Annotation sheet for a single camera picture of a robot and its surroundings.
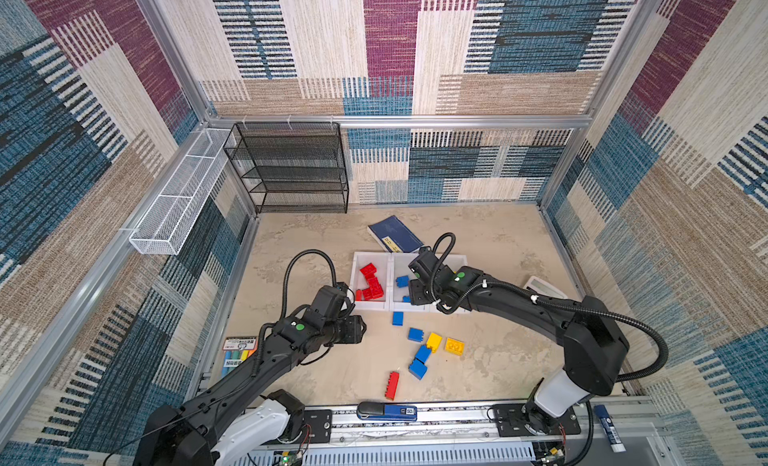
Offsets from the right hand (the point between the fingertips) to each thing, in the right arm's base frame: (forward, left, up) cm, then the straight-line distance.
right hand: (423, 293), depth 86 cm
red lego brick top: (+13, +16, -6) cm, 21 cm away
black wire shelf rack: (+49, +44, +7) cm, 67 cm away
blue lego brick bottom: (-18, +3, -8) cm, 20 cm away
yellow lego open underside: (-11, -9, -11) cm, 18 cm away
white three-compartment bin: (+8, +12, -7) cm, 16 cm away
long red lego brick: (+5, +14, -7) cm, 16 cm away
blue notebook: (+29, +7, -9) cm, 31 cm away
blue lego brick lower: (-14, +1, -9) cm, 16 cm away
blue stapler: (-28, +13, -5) cm, 31 cm away
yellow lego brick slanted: (-11, -2, -8) cm, 13 cm away
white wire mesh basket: (+20, +77, +9) cm, 80 cm away
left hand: (-8, +18, 0) cm, 20 cm away
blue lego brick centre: (-9, +2, -9) cm, 12 cm away
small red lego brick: (+8, +15, -7) cm, 18 cm away
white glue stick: (-33, -41, -8) cm, 53 cm away
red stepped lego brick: (-22, +10, -9) cm, 25 cm away
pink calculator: (+4, -38, -7) cm, 39 cm away
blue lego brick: (-3, +8, -9) cm, 12 cm away
